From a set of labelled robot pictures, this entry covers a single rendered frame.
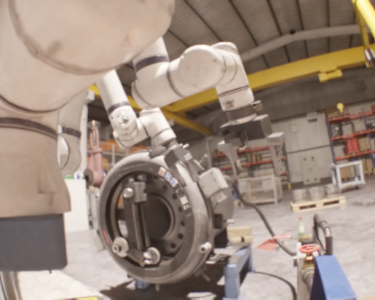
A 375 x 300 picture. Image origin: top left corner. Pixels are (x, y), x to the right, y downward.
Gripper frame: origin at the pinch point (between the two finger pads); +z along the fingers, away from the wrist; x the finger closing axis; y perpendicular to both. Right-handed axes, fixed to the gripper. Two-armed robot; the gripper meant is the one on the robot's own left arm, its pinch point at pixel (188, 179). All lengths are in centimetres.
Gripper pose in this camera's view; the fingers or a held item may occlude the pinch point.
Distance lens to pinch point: 89.5
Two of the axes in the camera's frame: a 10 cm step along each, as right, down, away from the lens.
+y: 7.9, -4.0, 4.7
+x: -3.7, 3.2, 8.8
